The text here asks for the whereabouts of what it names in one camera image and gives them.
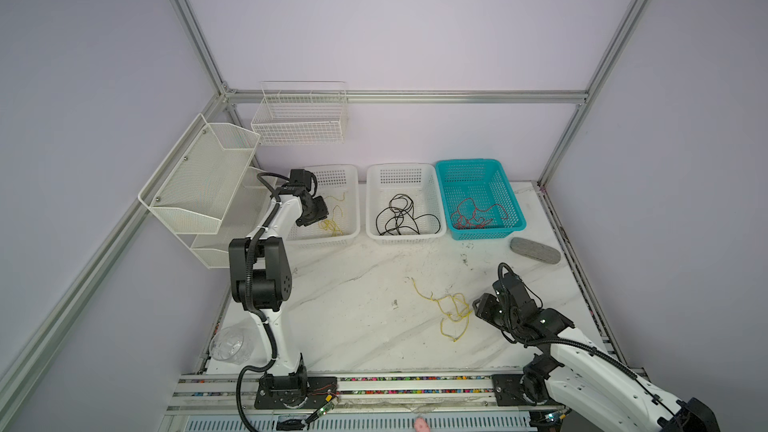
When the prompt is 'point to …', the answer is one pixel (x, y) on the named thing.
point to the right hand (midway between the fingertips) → (474, 305)
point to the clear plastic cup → (233, 344)
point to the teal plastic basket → (479, 201)
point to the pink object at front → (421, 425)
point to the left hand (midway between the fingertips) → (319, 215)
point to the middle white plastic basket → (419, 181)
